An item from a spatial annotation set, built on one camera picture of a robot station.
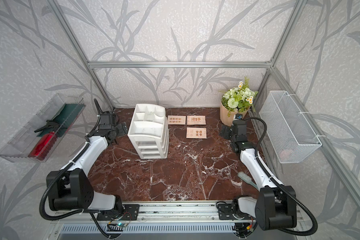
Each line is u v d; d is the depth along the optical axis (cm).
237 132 63
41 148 58
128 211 73
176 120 113
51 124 66
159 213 75
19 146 58
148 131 82
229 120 105
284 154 72
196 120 112
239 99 83
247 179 84
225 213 73
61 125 64
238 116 74
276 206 40
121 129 80
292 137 60
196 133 105
